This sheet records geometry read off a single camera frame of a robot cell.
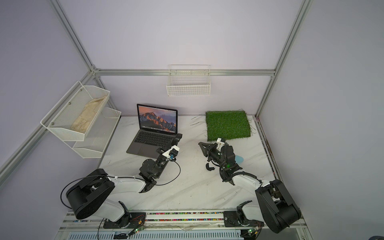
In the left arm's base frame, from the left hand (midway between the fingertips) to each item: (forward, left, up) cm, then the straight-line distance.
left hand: (174, 142), depth 79 cm
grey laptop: (+24, +16, -16) cm, 33 cm away
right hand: (0, -14, -4) cm, 15 cm away
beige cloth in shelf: (+12, +48, +9) cm, 50 cm away
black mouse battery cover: (-5, -20, -22) cm, 30 cm away
